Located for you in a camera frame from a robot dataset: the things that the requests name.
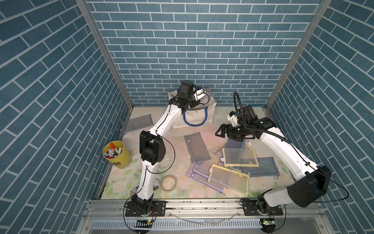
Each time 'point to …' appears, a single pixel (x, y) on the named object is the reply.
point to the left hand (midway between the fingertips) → (200, 94)
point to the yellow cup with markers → (114, 151)
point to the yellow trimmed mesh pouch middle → (239, 157)
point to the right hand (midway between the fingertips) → (223, 135)
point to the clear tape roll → (168, 183)
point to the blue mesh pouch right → (267, 167)
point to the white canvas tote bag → (200, 114)
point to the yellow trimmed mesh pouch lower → (228, 179)
